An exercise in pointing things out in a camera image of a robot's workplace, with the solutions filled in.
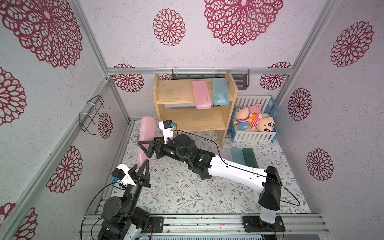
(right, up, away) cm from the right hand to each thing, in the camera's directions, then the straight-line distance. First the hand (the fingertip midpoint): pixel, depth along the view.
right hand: (149, 139), depth 64 cm
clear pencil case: (+41, -11, +37) cm, 57 cm away
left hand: (-1, -9, -1) cm, 9 cm away
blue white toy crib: (+77, +23, +50) cm, 94 cm away
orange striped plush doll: (+65, +9, +37) cm, 75 cm away
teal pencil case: (+49, -13, +37) cm, 63 cm away
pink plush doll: (+54, +15, +42) cm, 70 cm away
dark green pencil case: (+56, -13, +34) cm, 67 cm away
